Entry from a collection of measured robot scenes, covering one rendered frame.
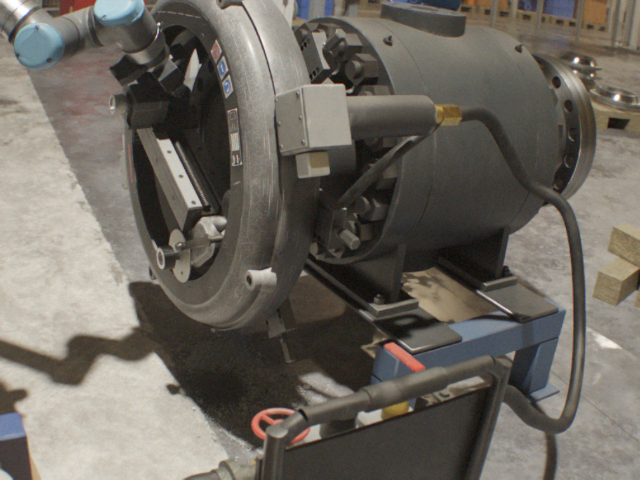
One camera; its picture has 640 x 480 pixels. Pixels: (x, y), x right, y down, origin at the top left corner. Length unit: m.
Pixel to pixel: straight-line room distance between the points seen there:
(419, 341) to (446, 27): 0.72
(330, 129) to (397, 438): 0.51
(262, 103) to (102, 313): 1.09
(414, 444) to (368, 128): 0.54
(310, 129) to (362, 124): 0.11
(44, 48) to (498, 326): 1.18
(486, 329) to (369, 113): 0.70
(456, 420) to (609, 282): 1.70
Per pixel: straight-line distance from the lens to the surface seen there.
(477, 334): 1.82
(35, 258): 2.63
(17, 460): 0.84
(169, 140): 1.72
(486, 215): 1.87
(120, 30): 1.53
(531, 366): 2.06
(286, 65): 1.39
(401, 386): 0.97
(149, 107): 1.69
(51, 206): 3.08
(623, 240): 2.92
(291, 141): 1.30
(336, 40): 1.36
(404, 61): 1.68
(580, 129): 2.13
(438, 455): 1.14
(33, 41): 1.45
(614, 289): 2.75
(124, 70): 1.65
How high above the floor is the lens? 1.08
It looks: 23 degrees down
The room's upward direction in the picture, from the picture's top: 6 degrees clockwise
